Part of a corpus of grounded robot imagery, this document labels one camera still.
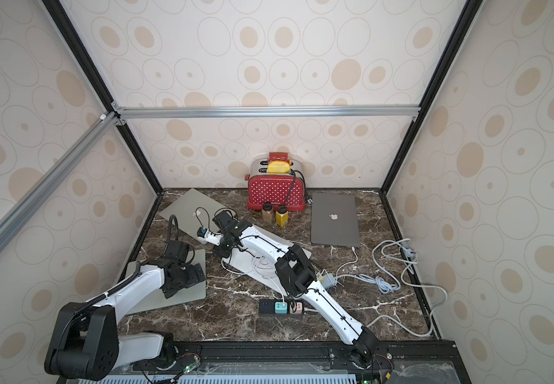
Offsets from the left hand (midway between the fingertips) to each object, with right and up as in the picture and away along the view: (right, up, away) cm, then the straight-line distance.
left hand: (198, 278), depth 88 cm
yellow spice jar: (+31, +23, +12) cm, 40 cm away
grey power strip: (+48, 0, -2) cm, 48 cm away
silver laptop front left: (0, -4, -3) cm, 5 cm away
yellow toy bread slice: (+29, +44, +15) cm, 55 cm away
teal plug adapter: (+31, -6, -12) cm, 33 cm away
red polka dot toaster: (+29, +34, +15) cm, 47 cm away
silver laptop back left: (-12, +25, +26) cm, 37 cm away
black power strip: (+27, -8, -7) cm, 29 cm away
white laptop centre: (+15, +6, +4) cm, 17 cm away
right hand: (+3, +6, +10) cm, 12 cm away
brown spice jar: (+25, +22, +15) cm, 37 cm away
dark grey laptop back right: (+55, +20, +19) cm, 61 cm away
